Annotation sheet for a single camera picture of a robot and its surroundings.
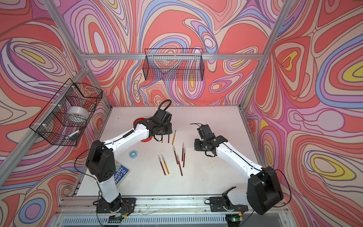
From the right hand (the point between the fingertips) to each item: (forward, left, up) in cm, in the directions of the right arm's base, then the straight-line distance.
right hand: (198, 148), depth 85 cm
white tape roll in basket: (+11, +63, +24) cm, 69 cm away
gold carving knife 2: (-6, +21, -9) cm, 24 cm away
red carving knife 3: (+3, +9, -9) cm, 13 cm away
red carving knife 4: (-6, +12, -10) cm, 17 cm away
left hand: (+12, +16, +5) cm, 20 cm away
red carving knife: (-5, +24, -9) cm, 26 cm away
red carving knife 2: (+3, +10, -9) cm, 13 cm away
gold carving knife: (+15, +16, -9) cm, 24 cm away
